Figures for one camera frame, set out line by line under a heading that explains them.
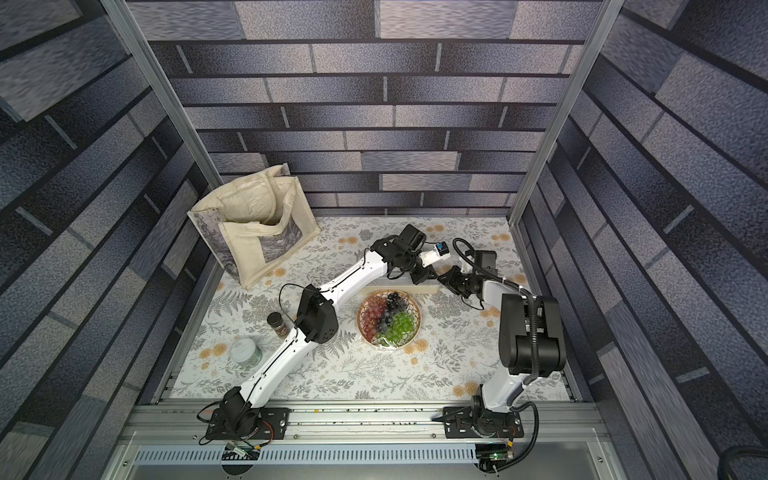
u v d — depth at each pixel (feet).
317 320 2.15
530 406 2.25
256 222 2.72
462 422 2.39
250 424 2.15
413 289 3.11
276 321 2.69
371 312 2.92
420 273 2.87
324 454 2.55
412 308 3.03
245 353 2.60
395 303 3.00
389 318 2.87
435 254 2.80
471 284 2.66
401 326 2.87
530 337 1.41
